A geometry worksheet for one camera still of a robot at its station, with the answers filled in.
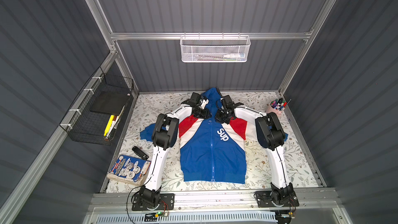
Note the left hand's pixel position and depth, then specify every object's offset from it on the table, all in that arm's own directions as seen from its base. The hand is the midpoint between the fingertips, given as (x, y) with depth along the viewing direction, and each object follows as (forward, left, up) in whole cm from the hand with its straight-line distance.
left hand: (212, 117), depth 103 cm
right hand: (-1, -3, -1) cm, 3 cm away
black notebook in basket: (-10, +53, +26) cm, 60 cm away
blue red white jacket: (-25, +1, -2) cm, 25 cm away
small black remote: (-25, +42, +1) cm, 49 cm away
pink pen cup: (0, -40, +11) cm, 42 cm away
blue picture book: (-34, +45, 0) cm, 57 cm away
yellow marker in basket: (-22, +50, +24) cm, 60 cm away
